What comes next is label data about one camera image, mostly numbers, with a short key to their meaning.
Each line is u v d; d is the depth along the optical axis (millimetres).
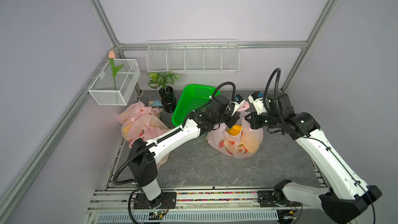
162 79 893
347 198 387
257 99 606
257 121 600
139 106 890
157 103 1095
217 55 1026
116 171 385
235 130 846
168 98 993
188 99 1145
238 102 630
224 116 634
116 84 811
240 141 736
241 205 737
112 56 827
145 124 823
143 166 420
